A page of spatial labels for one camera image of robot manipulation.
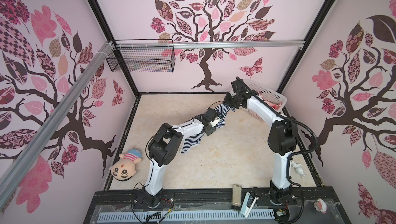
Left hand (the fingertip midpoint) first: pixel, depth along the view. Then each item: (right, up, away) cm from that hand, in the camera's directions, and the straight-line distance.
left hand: (208, 126), depth 98 cm
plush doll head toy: (-43, -19, -23) cm, 52 cm away
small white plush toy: (+47, -20, -18) cm, 55 cm away
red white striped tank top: (+46, +14, +3) cm, 48 cm away
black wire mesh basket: (-51, +51, +24) cm, 76 cm away
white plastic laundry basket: (+49, +19, +12) cm, 54 cm away
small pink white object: (+50, -32, -30) cm, 66 cm away
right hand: (+11, +18, -3) cm, 21 cm away
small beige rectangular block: (+13, -30, -26) cm, 42 cm away
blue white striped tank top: (-11, -8, -5) cm, 15 cm away
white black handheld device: (+18, -32, -28) cm, 46 cm away
